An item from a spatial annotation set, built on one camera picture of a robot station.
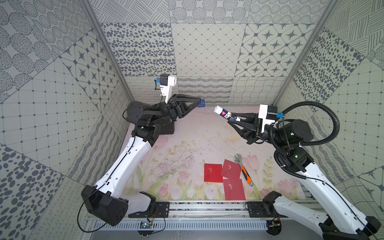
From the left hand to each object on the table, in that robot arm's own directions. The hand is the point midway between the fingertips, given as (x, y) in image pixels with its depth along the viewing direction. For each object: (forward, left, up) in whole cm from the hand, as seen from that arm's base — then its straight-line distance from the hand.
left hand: (203, 108), depth 46 cm
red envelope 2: (-9, -18, -55) cm, 58 cm away
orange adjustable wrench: (+2, -26, -54) cm, 60 cm away
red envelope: (+2, -18, -55) cm, 58 cm away
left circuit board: (-26, +27, -55) cm, 67 cm away
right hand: (+1, -9, -6) cm, 11 cm away
